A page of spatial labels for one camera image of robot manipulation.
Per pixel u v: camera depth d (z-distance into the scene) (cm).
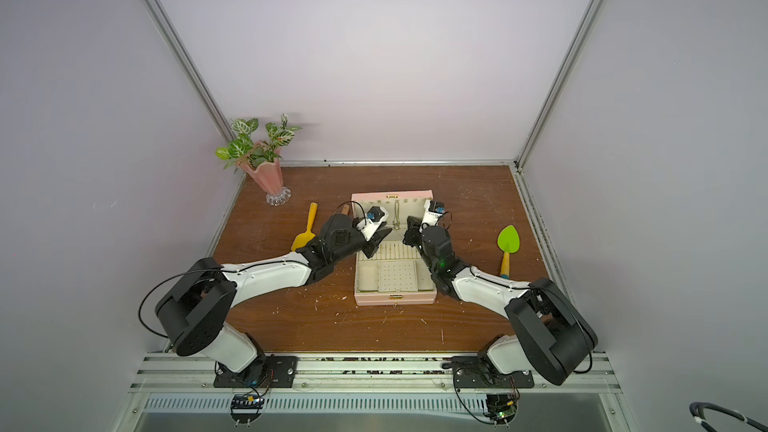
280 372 73
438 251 64
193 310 44
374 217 71
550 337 42
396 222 87
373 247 75
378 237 75
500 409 70
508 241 98
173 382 74
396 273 83
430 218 76
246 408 72
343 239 67
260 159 95
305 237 98
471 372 72
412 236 76
